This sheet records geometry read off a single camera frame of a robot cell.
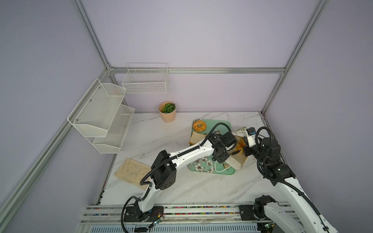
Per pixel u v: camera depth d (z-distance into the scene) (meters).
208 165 0.91
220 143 0.58
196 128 1.07
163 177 0.57
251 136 0.63
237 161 0.84
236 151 0.86
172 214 0.75
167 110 1.07
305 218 0.42
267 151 0.53
